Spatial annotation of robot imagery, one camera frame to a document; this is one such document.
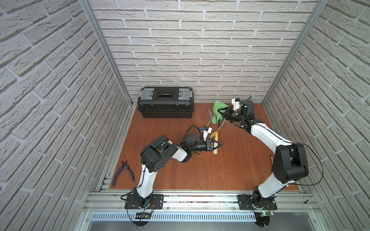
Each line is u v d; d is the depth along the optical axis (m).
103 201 0.76
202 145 0.77
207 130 0.81
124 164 0.85
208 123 1.06
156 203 0.74
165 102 0.97
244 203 0.74
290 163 0.46
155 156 0.53
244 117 0.70
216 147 0.79
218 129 1.01
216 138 0.81
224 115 0.78
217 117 0.86
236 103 0.83
